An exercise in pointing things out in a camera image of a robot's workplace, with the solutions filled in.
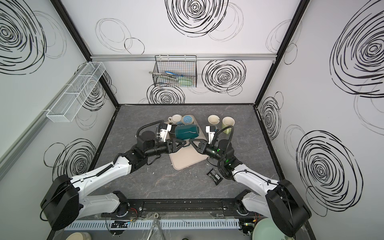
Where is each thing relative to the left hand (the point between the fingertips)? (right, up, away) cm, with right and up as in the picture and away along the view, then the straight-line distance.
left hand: (185, 144), depth 73 cm
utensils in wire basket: (-8, +36, +13) cm, 39 cm away
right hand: (+2, 0, -1) cm, 2 cm away
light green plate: (+38, -38, -5) cm, 54 cm away
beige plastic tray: (+1, -11, +18) cm, 21 cm away
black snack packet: (+16, -20, +10) cm, 27 cm away
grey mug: (+18, +12, +29) cm, 36 cm away
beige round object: (-43, -36, -11) cm, 58 cm away
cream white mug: (-9, +12, +29) cm, 33 cm away
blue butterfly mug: (0, +12, +25) cm, 27 cm away
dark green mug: (+1, +6, 0) cm, 6 cm away
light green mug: (+27, +10, +27) cm, 39 cm away
